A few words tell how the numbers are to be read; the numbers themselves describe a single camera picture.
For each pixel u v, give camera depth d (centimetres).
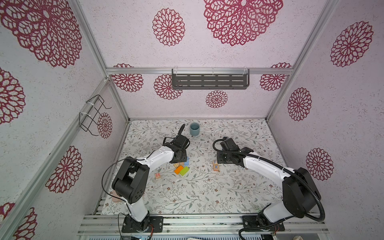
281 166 49
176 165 95
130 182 47
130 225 72
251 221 74
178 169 92
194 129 107
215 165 92
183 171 92
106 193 47
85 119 72
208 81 98
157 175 90
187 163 95
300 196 43
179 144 73
